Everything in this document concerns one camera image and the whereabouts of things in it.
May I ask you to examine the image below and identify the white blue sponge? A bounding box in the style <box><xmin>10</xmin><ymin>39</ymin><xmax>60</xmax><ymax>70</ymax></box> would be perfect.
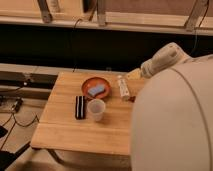
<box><xmin>88</xmin><ymin>84</ymin><xmax>105</xmax><ymax>97</ymax></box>

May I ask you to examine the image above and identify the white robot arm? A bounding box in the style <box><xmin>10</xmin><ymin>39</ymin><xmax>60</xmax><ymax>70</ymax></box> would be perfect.
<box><xmin>130</xmin><ymin>42</ymin><xmax>213</xmax><ymax>171</ymax></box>

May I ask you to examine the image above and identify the orange ceramic plate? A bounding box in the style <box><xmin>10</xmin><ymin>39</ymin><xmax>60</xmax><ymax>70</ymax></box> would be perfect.
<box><xmin>81</xmin><ymin>77</ymin><xmax>111</xmax><ymax>99</ymax></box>

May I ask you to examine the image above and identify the white ceramic cup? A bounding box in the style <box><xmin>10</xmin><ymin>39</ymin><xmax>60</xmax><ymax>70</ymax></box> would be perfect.
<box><xmin>87</xmin><ymin>99</ymin><xmax>106</xmax><ymax>122</ymax></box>

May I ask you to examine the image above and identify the small brown object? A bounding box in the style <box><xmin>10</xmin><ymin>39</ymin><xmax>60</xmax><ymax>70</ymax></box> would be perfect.
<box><xmin>129</xmin><ymin>96</ymin><xmax>136</xmax><ymax>102</ymax></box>

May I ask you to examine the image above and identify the black white striped object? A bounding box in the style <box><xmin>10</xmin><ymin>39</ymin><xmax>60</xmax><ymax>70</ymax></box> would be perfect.
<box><xmin>75</xmin><ymin>96</ymin><xmax>86</xmax><ymax>120</ymax></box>

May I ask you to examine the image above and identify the wooden table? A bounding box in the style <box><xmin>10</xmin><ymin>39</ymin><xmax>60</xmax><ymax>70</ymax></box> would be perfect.
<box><xmin>31</xmin><ymin>72</ymin><xmax>133</xmax><ymax>155</ymax></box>

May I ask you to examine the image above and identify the hanging black cable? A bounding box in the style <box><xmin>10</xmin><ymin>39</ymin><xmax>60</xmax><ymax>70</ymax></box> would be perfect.
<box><xmin>71</xmin><ymin>0</ymin><xmax>100</xmax><ymax>73</ymax></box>

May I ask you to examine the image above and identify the metal shelf bracket middle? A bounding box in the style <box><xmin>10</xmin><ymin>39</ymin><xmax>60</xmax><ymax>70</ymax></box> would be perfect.
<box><xmin>97</xmin><ymin>0</ymin><xmax>106</xmax><ymax>26</ymax></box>

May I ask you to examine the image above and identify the metal shelf bracket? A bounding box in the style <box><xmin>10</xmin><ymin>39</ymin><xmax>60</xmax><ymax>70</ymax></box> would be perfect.
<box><xmin>37</xmin><ymin>0</ymin><xmax>52</xmax><ymax>23</ymax></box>
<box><xmin>184</xmin><ymin>0</ymin><xmax>209</xmax><ymax>32</ymax></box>
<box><xmin>97</xmin><ymin>0</ymin><xmax>106</xmax><ymax>26</ymax></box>

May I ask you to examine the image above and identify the metal shelf bracket left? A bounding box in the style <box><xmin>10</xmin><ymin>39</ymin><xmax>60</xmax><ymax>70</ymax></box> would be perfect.
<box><xmin>37</xmin><ymin>0</ymin><xmax>52</xmax><ymax>23</ymax></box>

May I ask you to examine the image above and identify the metal shelf bracket right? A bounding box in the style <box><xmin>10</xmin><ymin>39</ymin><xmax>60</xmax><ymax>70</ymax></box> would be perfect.
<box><xmin>184</xmin><ymin>0</ymin><xmax>209</xmax><ymax>32</ymax></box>

